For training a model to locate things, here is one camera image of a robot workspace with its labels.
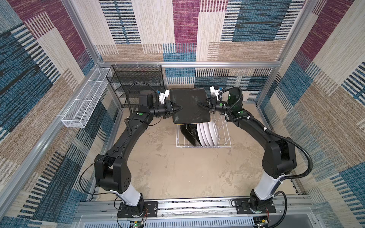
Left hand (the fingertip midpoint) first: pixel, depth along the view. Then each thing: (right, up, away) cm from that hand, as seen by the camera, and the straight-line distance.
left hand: (183, 106), depth 73 cm
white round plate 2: (+14, -15, +12) cm, 24 cm away
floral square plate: (+4, -14, +12) cm, 19 cm away
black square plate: (+4, -3, 0) cm, 5 cm away
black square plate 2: (+8, -20, +15) cm, 26 cm away
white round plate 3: (+18, -14, +14) cm, 27 cm away
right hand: (+7, +1, +3) cm, 8 cm away
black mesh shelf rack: (-44, +24, +30) cm, 58 cm away
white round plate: (+10, -16, +12) cm, 22 cm away
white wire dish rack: (+27, -17, +23) cm, 39 cm away
